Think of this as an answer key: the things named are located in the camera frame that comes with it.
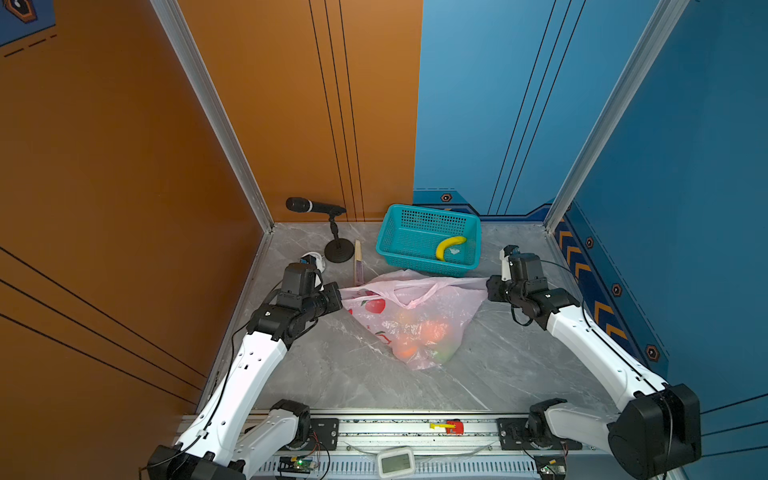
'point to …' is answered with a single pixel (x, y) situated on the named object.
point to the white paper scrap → (454, 251)
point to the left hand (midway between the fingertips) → (341, 289)
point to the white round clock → (320, 262)
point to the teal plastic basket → (430, 240)
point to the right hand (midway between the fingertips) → (489, 282)
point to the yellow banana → (444, 243)
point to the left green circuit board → (295, 464)
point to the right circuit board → (550, 464)
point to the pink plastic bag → (419, 319)
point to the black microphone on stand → (337, 250)
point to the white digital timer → (396, 463)
